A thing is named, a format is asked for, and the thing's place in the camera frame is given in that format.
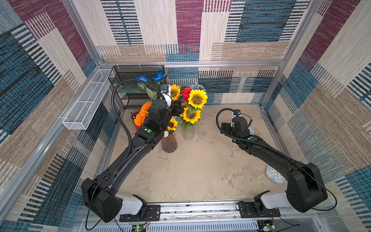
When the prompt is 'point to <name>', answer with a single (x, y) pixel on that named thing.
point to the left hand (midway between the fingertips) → (173, 97)
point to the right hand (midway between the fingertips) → (231, 126)
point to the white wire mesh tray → (81, 115)
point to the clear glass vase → (189, 134)
